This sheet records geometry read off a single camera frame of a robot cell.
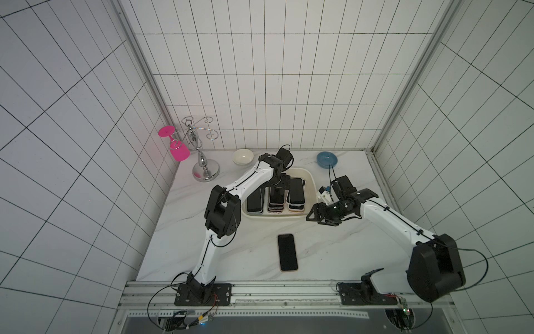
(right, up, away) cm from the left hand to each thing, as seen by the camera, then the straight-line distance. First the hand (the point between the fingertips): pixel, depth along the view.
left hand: (274, 188), depth 93 cm
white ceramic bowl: (-17, +16, +20) cm, 30 cm away
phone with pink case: (+5, -25, -11) cm, 28 cm away
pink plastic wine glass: (-46, +17, +7) cm, 50 cm away
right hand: (+13, -11, -12) cm, 21 cm away
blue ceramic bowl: (+29, +14, +21) cm, 38 cm away
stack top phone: (-9, -6, +2) cm, 11 cm away
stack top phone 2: (+11, -2, +5) cm, 12 cm away
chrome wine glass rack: (-38, +7, +18) cm, 43 cm away
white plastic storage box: (+7, -10, +1) cm, 12 cm away
